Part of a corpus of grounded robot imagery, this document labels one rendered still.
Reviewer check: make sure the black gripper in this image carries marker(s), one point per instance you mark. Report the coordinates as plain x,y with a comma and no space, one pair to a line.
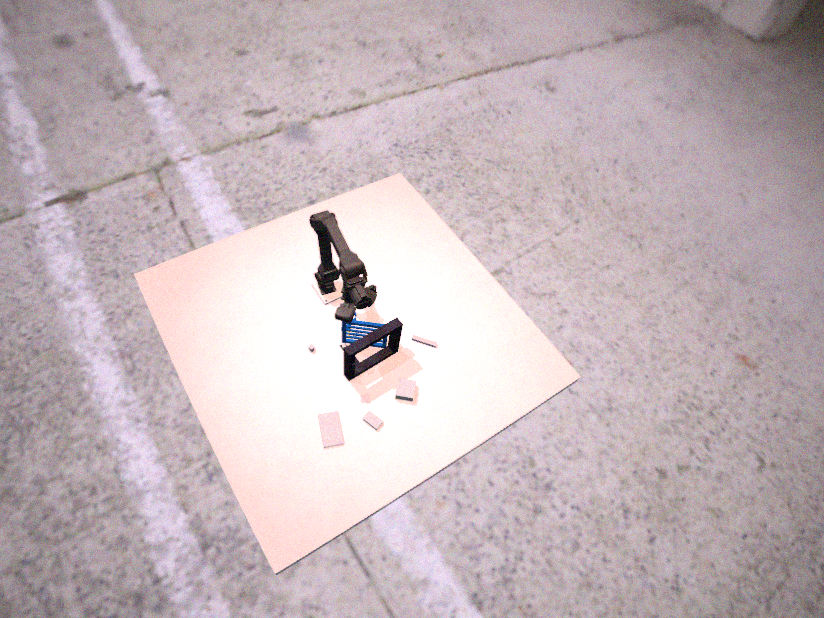
345,312

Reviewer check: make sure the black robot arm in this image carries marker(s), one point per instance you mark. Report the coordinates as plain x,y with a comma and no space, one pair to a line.
350,266

